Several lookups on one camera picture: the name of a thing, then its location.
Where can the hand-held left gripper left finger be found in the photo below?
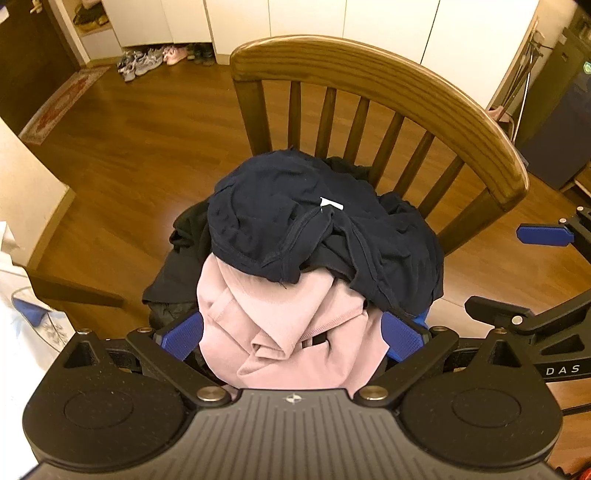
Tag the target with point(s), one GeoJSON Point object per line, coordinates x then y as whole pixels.
{"type": "Point", "coordinates": [182, 339]}

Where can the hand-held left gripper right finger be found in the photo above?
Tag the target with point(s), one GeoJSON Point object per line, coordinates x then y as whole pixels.
{"type": "Point", "coordinates": [400, 339]}

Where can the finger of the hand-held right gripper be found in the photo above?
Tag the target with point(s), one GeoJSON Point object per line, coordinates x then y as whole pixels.
{"type": "Point", "coordinates": [496, 311]}
{"type": "Point", "coordinates": [545, 235]}

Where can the pink hooded garment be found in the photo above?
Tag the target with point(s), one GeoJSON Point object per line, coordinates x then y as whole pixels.
{"type": "Point", "coordinates": [277, 323]}

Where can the navy polo shirt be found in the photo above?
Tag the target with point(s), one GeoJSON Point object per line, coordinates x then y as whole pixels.
{"type": "Point", "coordinates": [268, 207]}

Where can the black garment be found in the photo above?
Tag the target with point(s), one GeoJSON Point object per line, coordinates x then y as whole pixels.
{"type": "Point", "coordinates": [184, 263]}

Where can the dark refrigerator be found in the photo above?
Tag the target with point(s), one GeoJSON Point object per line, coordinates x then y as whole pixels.
{"type": "Point", "coordinates": [558, 115]}

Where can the folded metal rack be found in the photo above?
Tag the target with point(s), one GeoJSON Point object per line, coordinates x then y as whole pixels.
{"type": "Point", "coordinates": [521, 76]}

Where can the wooden chair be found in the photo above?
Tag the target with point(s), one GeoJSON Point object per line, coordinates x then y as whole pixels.
{"type": "Point", "coordinates": [369, 69]}

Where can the red patterned rug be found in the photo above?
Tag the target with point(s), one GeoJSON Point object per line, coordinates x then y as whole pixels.
{"type": "Point", "coordinates": [64, 104]}

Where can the row of shoes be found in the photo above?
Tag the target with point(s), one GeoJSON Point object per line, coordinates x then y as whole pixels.
{"type": "Point", "coordinates": [143, 62]}

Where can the white wardrobe cabinets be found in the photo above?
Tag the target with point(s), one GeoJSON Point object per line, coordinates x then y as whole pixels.
{"type": "Point", "coordinates": [323, 18]}

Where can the dark wooden door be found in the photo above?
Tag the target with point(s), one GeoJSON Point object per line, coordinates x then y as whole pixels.
{"type": "Point", "coordinates": [27, 55]}

